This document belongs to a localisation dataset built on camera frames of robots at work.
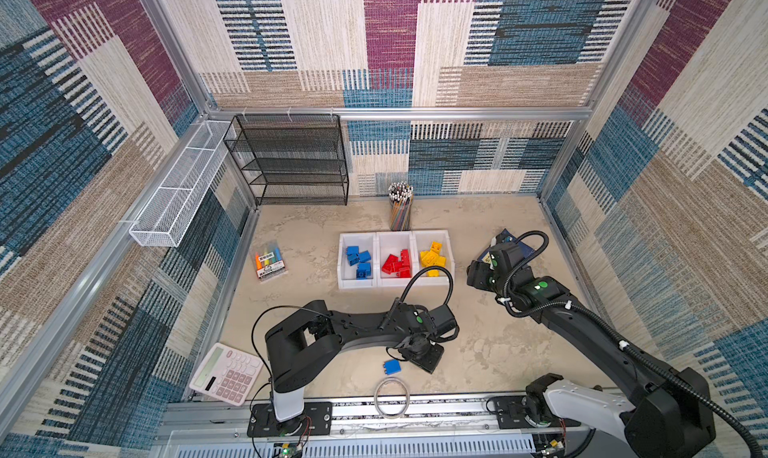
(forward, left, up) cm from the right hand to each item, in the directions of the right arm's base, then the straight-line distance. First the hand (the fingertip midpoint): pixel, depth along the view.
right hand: (480, 275), depth 83 cm
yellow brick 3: (+12, +12, -8) cm, 18 cm away
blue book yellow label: (+22, -16, -12) cm, 29 cm away
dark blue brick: (+16, +37, -11) cm, 42 cm away
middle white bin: (+21, +24, -12) cm, 34 cm away
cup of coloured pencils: (+27, +21, +4) cm, 34 cm away
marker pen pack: (+15, +65, -12) cm, 67 cm away
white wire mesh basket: (+23, +93, +5) cm, 96 cm away
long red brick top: (+10, +24, -9) cm, 28 cm away
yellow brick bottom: (+11, +8, -9) cm, 17 cm away
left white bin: (+9, +39, -12) cm, 41 cm away
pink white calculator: (-20, +68, -11) cm, 72 cm away
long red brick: (+13, +20, -11) cm, 26 cm away
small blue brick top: (+16, +33, -12) cm, 38 cm away
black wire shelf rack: (+48, +59, +5) cm, 76 cm away
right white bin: (+21, +13, -12) cm, 28 cm away
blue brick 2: (-19, +25, -13) cm, 34 cm away
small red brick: (+7, +20, -9) cm, 23 cm away
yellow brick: (+17, +9, -10) cm, 22 cm away
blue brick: (+9, +33, -9) cm, 35 cm away
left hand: (-19, +14, -12) cm, 27 cm away
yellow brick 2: (-4, +14, +8) cm, 17 cm away
